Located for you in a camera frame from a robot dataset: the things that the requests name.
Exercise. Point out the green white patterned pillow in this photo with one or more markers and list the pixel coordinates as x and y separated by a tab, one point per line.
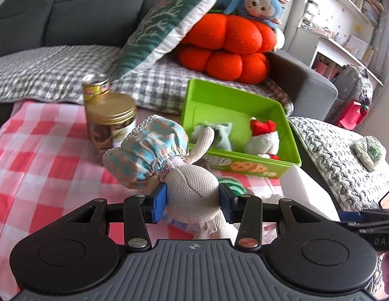
159	32

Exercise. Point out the clear jar gold lid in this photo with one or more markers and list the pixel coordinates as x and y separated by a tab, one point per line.
110	118

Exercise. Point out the small green knitted item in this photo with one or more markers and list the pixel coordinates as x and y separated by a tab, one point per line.
370	152

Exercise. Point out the grey knitted cushion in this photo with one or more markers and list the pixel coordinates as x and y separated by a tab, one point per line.
327	155

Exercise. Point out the white crumpled cloth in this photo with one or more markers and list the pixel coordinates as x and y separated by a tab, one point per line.
271	198

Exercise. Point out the white plush red hat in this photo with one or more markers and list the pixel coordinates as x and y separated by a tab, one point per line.
264	141

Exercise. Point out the blue monkey plush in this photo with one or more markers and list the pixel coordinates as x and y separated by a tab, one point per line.
255	4

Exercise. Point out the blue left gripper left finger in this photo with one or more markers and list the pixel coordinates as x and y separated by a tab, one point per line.
158	202

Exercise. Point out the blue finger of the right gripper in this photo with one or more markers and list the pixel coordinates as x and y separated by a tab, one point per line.
351	217

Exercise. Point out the white blue milk carton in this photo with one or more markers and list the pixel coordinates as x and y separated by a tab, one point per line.
191	228

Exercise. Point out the orange pumpkin cushion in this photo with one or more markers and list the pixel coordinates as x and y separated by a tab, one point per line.
201	51

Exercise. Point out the yellow labelled tin can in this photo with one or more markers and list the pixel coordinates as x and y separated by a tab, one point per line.
94	85

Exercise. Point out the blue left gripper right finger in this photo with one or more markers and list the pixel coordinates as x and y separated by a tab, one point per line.
228	203

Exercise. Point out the dark grey sofa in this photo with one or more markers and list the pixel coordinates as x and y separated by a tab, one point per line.
29	24

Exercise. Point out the green plastic bin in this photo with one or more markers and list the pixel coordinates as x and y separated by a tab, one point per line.
215	103

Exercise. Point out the white bookshelf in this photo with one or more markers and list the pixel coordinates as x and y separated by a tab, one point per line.
330	34

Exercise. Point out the green knitted soft toy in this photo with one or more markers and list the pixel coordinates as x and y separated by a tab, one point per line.
234	185

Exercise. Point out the white foam block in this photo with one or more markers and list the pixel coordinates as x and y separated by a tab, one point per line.
300	187

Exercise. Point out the grey patterned backpack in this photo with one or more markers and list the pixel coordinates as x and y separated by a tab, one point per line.
352	84

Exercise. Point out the green grey soft toy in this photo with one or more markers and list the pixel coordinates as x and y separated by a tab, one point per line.
222	131

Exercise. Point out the beige rabbit doll blue dress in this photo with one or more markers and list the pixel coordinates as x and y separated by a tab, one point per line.
157	151

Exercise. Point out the red strawberry bag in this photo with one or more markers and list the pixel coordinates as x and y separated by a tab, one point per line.
352	114

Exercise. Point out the grey checkered blanket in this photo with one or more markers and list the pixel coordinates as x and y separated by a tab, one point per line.
55	75

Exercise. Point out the red white checkered tablecloth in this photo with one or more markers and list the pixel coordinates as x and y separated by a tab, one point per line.
48	168

